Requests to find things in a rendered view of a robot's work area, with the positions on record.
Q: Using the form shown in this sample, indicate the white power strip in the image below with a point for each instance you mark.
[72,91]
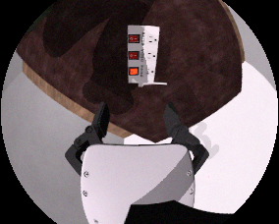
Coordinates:
[142,53]

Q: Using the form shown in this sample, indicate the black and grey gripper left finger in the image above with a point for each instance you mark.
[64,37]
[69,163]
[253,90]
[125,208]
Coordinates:
[93,134]

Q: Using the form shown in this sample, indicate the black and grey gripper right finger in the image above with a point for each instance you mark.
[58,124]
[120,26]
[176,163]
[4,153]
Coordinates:
[181,134]

